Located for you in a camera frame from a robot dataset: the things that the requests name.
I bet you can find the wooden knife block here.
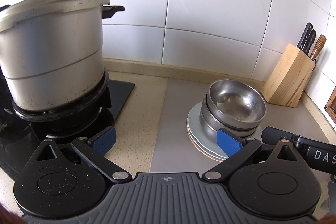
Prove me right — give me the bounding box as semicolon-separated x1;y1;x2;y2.
261;44;315;108

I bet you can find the black gas stove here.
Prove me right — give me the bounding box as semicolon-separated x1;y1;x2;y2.
1;72;135;180

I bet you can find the small white floral plate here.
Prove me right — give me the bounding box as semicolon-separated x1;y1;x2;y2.
186;102;263;155

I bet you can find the aluminium pressure cooker pot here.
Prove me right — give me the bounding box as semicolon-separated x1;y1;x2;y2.
1;0;125;111

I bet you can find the brown wooden knife handle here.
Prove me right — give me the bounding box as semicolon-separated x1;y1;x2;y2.
309;35;326;60

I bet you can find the large white floral plate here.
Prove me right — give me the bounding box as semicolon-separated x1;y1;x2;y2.
188;133;228;161

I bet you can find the black knife handle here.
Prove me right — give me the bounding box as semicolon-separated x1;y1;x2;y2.
297;22;313;50
303;28;316;55

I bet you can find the white plate with multicolour flowers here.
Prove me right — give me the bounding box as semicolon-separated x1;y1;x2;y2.
188;135;223;162

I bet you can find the steel bowl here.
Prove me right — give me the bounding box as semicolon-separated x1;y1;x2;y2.
206;79;267;131
199;97;262;142

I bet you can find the wooden window frame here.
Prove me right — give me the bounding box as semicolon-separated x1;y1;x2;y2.
324;87;336;123

